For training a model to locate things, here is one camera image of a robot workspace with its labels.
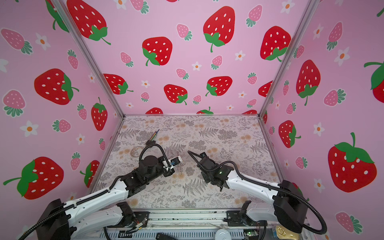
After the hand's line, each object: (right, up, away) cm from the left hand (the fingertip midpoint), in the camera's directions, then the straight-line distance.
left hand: (176, 156), depth 77 cm
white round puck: (+23, -33, -11) cm, 42 cm away
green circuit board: (+38, -36, -7) cm, 53 cm away
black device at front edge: (-6, -36, -8) cm, 38 cm away
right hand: (+17, -9, +6) cm, 20 cm away
